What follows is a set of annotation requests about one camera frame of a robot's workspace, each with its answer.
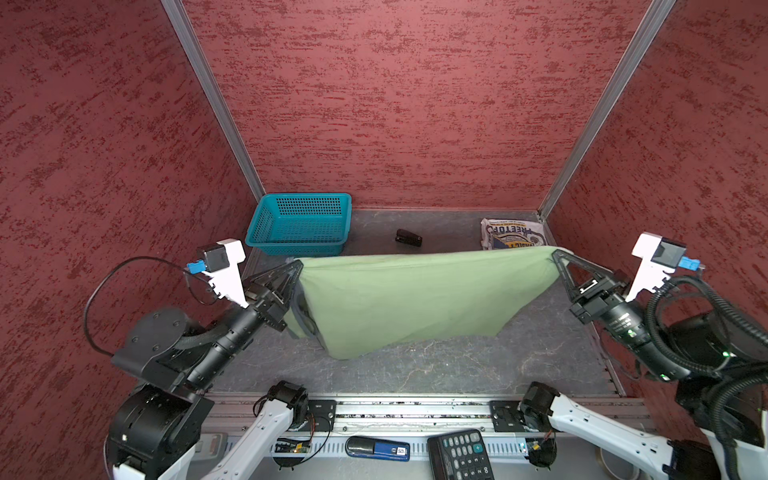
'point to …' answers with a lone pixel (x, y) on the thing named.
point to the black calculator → (459, 455)
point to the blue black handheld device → (378, 448)
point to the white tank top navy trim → (507, 233)
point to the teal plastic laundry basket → (301, 224)
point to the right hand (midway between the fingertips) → (546, 260)
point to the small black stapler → (408, 237)
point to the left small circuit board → (289, 447)
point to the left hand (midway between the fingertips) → (302, 271)
